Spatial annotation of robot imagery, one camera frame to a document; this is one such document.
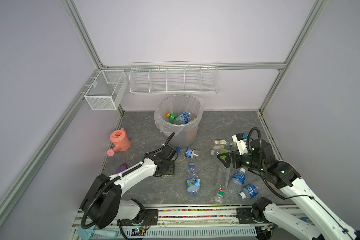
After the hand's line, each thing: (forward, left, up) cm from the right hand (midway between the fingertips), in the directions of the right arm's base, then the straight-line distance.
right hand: (224, 155), depth 70 cm
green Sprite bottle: (+32, +27, -7) cm, 42 cm away
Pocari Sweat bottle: (+31, +20, -8) cm, 38 cm away
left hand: (0, +29, -19) cm, 35 cm away
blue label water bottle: (-6, -10, -20) cm, 23 cm away
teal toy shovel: (-29, +65, -20) cm, 74 cm away
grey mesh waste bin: (+19, +18, -11) cm, 28 cm away
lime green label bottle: (+14, -2, -20) cm, 24 cm away
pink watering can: (+17, +59, -12) cm, 63 cm away
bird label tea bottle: (+18, -6, -17) cm, 26 cm away
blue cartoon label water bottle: (-6, +15, -18) cm, 24 cm away
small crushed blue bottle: (+11, +17, -17) cm, 27 cm away
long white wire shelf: (+52, +26, +9) cm, 59 cm away
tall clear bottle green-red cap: (0, -4, -22) cm, 22 cm away
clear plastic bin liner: (+36, +27, -8) cm, 46 cm away
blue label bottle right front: (-12, -15, -17) cm, 26 cm away
